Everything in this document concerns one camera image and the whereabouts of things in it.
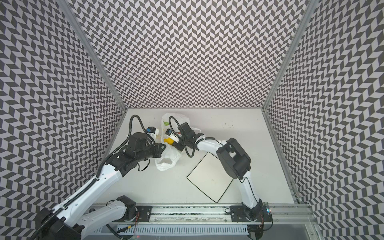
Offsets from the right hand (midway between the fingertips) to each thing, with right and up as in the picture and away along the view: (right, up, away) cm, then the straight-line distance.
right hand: (174, 145), depth 93 cm
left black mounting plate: (-11, -30, -21) cm, 38 cm away
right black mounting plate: (+35, -31, -20) cm, 51 cm away
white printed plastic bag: (+2, +15, -18) cm, 24 cm away
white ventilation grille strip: (+3, -36, -24) cm, 43 cm away
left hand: (-2, +1, -16) cm, 16 cm away
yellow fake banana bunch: (-3, +3, -4) cm, 6 cm away
